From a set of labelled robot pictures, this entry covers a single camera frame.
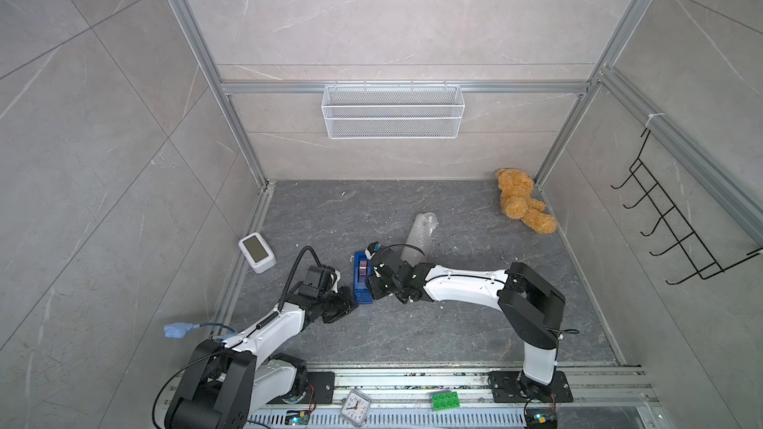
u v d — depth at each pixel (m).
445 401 0.69
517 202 0.94
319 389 0.74
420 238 0.96
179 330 0.62
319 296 0.69
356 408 0.69
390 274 0.67
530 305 0.48
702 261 0.61
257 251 0.95
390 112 1.01
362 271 0.88
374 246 0.79
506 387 0.74
